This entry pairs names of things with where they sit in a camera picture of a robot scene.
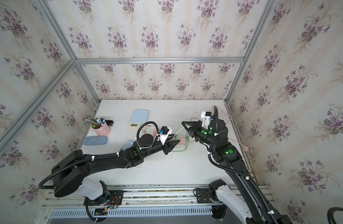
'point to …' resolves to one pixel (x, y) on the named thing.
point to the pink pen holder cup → (104, 130)
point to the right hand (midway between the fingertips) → (184, 123)
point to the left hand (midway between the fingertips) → (178, 138)
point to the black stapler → (109, 122)
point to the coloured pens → (96, 123)
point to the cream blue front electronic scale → (128, 143)
